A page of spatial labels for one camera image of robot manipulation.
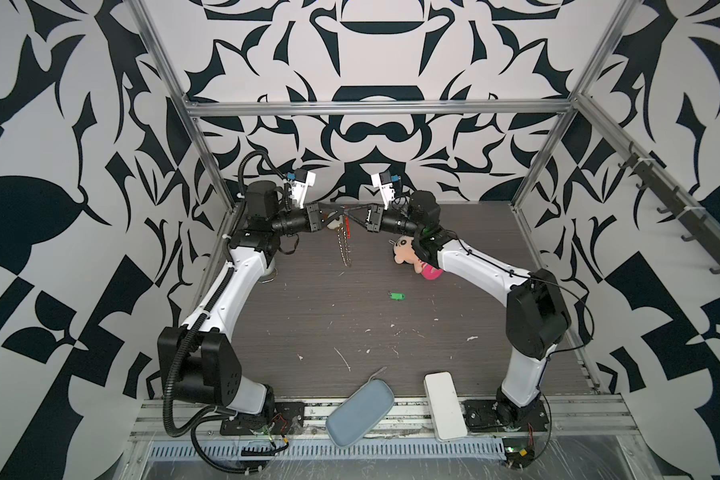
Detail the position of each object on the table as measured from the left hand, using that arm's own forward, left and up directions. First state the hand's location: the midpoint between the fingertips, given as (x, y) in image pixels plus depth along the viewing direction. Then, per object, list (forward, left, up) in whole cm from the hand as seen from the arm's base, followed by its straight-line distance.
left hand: (344, 205), depth 72 cm
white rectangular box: (-38, -23, -30) cm, 53 cm away
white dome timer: (+1, +26, -33) cm, 42 cm away
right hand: (-1, -1, -1) cm, 2 cm away
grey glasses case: (-39, -3, -32) cm, 50 cm away
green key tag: (-7, -15, -35) cm, 38 cm away
